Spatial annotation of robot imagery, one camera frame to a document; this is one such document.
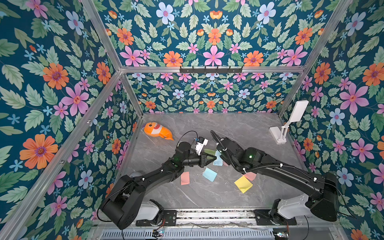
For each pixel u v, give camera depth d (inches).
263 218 28.4
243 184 33.3
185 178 33.9
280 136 39.0
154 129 39.8
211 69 36.3
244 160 20.7
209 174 35.0
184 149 25.2
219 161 29.5
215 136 21.0
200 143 28.4
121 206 16.5
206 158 28.5
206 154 28.8
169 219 28.9
